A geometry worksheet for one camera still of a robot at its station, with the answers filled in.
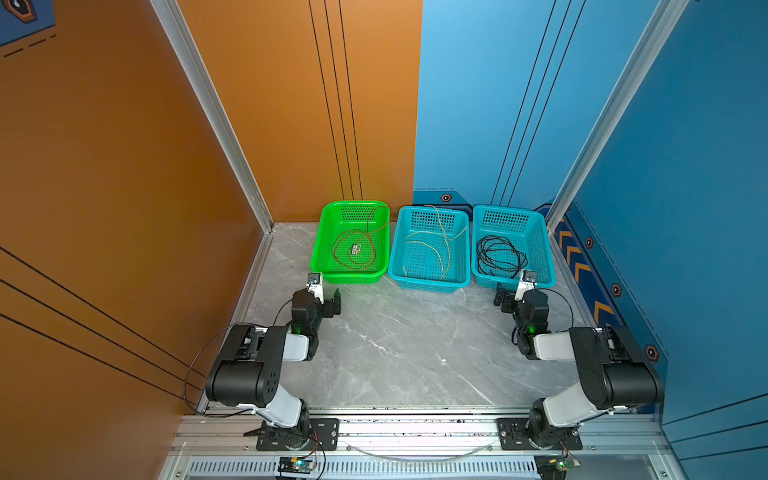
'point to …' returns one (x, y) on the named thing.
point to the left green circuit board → (296, 465)
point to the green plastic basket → (335, 218)
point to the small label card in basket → (355, 249)
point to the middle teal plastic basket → (431, 249)
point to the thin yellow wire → (434, 233)
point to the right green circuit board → (555, 465)
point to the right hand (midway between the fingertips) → (516, 286)
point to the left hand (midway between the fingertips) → (323, 285)
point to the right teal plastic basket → (526, 229)
